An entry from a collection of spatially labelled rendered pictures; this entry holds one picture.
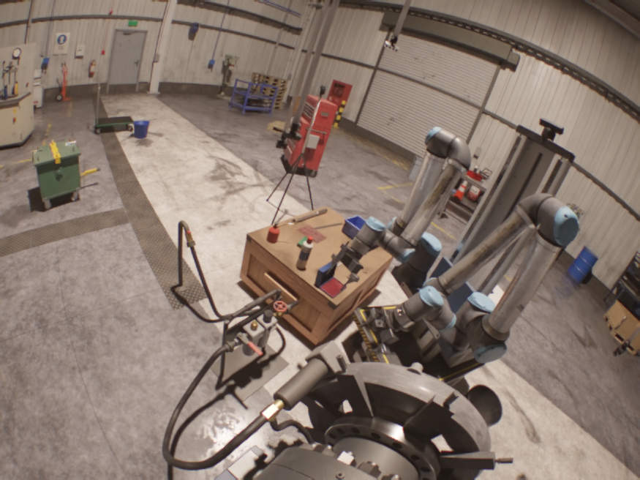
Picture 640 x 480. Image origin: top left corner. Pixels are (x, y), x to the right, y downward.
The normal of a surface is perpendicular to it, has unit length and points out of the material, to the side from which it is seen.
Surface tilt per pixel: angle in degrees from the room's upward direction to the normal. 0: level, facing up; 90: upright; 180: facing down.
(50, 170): 90
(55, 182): 90
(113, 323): 0
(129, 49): 90
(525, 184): 90
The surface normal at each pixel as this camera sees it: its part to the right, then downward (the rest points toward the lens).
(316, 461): -0.34, -0.94
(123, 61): 0.69, 0.56
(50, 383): 0.30, -0.80
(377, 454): -0.01, -0.91
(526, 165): -0.90, -0.06
